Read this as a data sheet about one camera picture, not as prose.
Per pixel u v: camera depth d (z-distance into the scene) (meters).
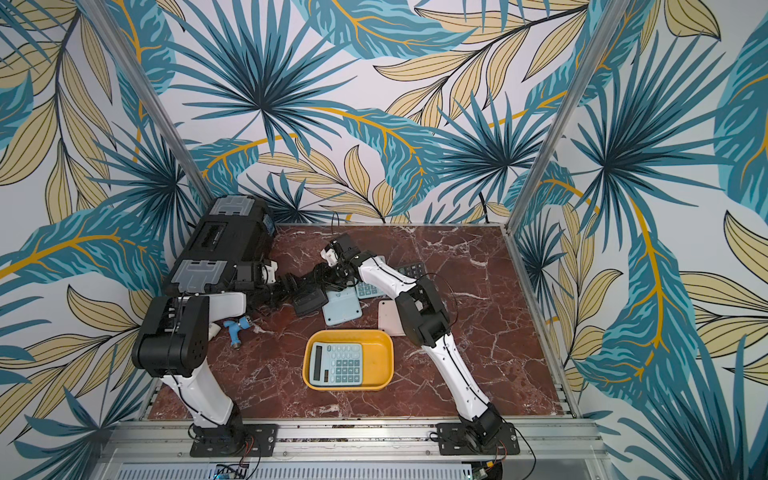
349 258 0.82
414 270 0.98
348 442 0.75
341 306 0.95
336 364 0.84
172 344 0.48
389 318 0.94
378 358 0.86
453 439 0.73
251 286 0.78
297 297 0.94
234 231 0.95
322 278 0.87
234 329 0.89
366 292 1.00
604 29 0.70
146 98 0.82
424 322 0.63
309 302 0.95
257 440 0.74
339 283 0.90
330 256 0.95
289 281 0.90
